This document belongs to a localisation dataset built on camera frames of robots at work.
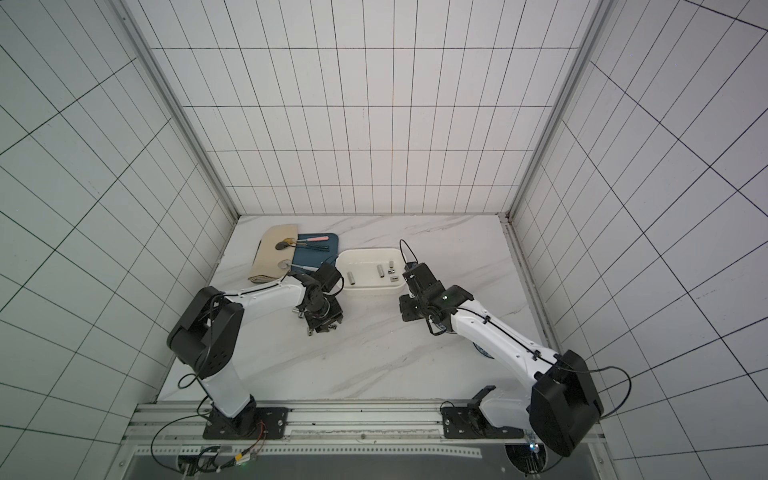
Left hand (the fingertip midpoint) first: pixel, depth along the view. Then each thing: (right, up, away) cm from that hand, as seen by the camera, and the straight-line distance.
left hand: (334, 327), depth 89 cm
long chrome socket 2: (+14, +16, +14) cm, 25 cm away
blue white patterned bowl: (+33, +8, -38) cm, 51 cm away
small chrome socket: (+18, +18, +15) cm, 29 cm away
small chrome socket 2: (+18, +16, +13) cm, 27 cm away
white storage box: (+12, +14, +12) cm, 21 cm away
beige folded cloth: (-27, +18, +15) cm, 36 cm away
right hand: (+19, +8, -6) cm, 22 cm away
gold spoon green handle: (-19, +25, +21) cm, 38 cm away
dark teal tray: (-12, +20, +18) cm, 30 cm away
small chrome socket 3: (+19, +13, +12) cm, 26 cm away
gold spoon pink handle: (-19, +26, +21) cm, 39 cm away
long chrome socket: (+4, +14, +10) cm, 17 cm away
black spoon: (-22, +25, +21) cm, 39 cm away
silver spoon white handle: (-20, +18, +15) cm, 31 cm away
